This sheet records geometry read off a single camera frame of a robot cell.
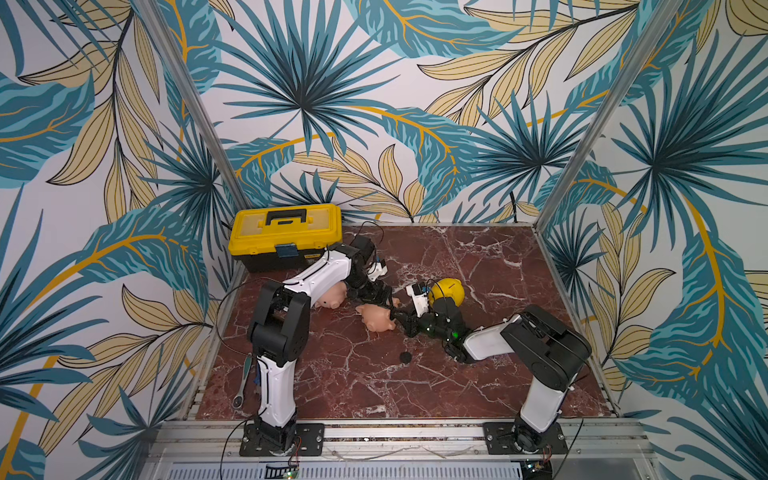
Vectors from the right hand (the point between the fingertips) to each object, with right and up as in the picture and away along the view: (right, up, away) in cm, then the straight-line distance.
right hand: (393, 311), depth 89 cm
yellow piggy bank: (+16, +7, +1) cm, 18 cm away
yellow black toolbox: (-35, +22, +5) cm, 41 cm away
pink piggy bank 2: (-5, -1, -4) cm, 7 cm away
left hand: (-4, +1, -1) cm, 4 cm away
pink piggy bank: (-18, +4, +2) cm, 19 cm away
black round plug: (+3, -13, -1) cm, 14 cm away
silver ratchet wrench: (-41, -22, -11) cm, 48 cm away
